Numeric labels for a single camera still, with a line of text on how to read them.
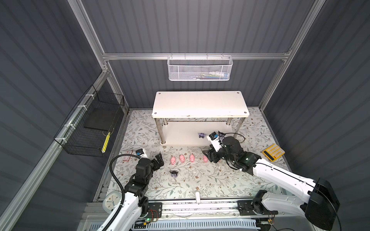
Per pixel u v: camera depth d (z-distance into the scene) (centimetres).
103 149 66
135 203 56
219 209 75
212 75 91
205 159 76
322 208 40
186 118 115
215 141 68
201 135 94
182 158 91
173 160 89
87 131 72
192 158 91
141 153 72
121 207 51
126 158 91
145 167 63
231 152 60
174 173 82
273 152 94
